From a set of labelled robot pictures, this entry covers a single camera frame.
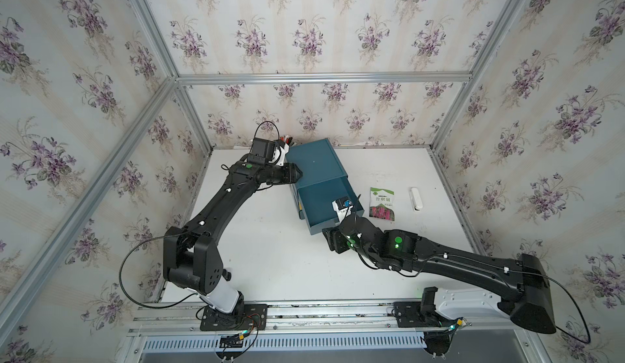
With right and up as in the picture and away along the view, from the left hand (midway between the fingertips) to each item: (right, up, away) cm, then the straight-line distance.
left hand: (298, 177), depth 84 cm
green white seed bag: (+34, -12, +16) cm, 39 cm away
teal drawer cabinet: (+7, +5, +2) cm, 9 cm away
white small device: (+48, -9, +15) cm, 51 cm away
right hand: (+11, -16, -10) cm, 22 cm away
